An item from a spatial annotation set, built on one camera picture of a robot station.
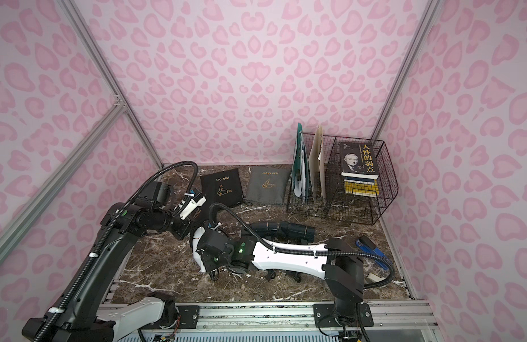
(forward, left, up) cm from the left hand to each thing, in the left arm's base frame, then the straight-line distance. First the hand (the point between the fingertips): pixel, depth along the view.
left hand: (198, 222), depth 71 cm
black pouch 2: (+35, +1, -26) cm, 43 cm away
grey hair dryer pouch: (+34, -22, -22) cm, 46 cm away
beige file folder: (+29, -43, +4) cm, 52 cm away
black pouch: (+3, 0, -1) cm, 3 cm away
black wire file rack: (+19, -66, -22) cm, 72 cm away
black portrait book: (+32, -63, -1) cm, 71 cm away
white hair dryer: (-8, 0, -7) cm, 11 cm away
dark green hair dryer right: (+4, -35, -17) cm, 39 cm away
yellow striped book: (+25, -65, -10) cm, 70 cm away
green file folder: (+23, -37, -2) cm, 44 cm away
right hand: (-8, -3, -9) cm, 13 cm away
